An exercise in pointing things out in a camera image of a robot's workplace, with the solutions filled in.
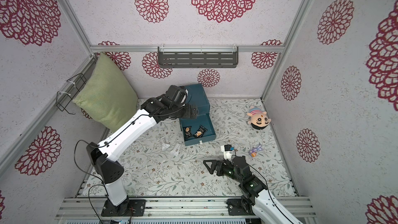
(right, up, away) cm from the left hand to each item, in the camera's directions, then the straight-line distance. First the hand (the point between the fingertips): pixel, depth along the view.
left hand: (190, 112), depth 77 cm
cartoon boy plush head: (+42, -5, +20) cm, 47 cm away
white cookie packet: (-16, -21, +17) cm, 31 cm away
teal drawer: (+3, -11, +16) cm, 20 cm away
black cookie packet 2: (+5, -12, +15) cm, 20 cm away
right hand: (+9, -25, +1) cm, 26 cm away
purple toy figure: (+36, -23, +12) cm, 45 cm away
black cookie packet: (-3, -11, +15) cm, 18 cm away
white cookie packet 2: (-10, -23, +15) cm, 29 cm away
